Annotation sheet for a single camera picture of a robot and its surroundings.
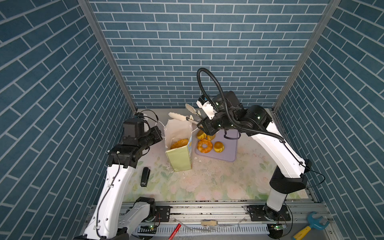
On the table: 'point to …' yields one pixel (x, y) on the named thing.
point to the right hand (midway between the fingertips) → (199, 120)
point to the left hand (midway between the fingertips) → (162, 130)
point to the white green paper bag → (178, 136)
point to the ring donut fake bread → (204, 150)
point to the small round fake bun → (218, 146)
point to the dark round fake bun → (201, 135)
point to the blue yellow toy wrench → (314, 223)
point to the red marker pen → (175, 232)
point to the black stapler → (145, 177)
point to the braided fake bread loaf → (181, 143)
